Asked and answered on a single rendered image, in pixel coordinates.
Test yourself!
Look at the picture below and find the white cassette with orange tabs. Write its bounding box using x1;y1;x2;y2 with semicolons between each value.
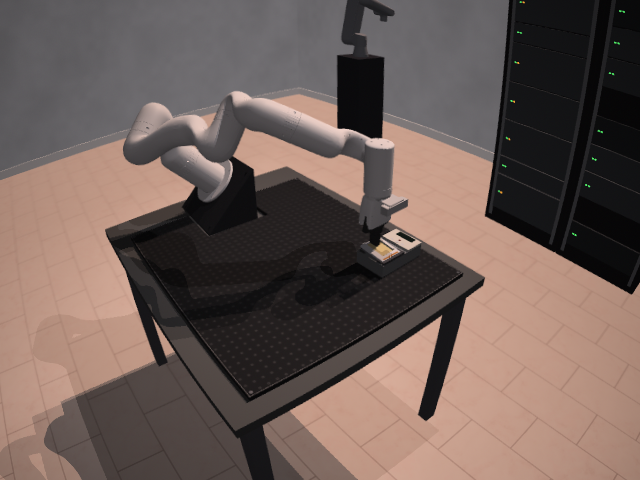
360;241;400;262

